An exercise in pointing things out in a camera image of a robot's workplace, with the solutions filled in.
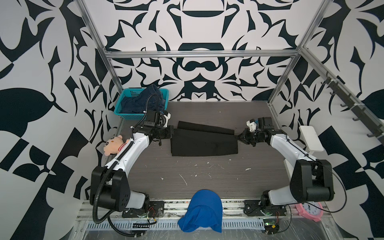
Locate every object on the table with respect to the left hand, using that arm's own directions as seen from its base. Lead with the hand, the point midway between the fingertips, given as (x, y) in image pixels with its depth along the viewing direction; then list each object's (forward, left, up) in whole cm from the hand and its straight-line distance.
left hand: (175, 129), depth 84 cm
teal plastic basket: (+39, +38, -8) cm, 55 cm away
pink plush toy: (-4, +36, -9) cm, 37 cm away
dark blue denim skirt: (+36, +20, -11) cm, 42 cm away
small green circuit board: (-44, -45, -18) cm, 66 cm away
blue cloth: (-38, -14, -11) cm, 42 cm away
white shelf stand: (-14, -66, +6) cm, 68 cm away
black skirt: (-2, -8, -8) cm, 12 cm away
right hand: (-2, -36, -5) cm, 37 cm away
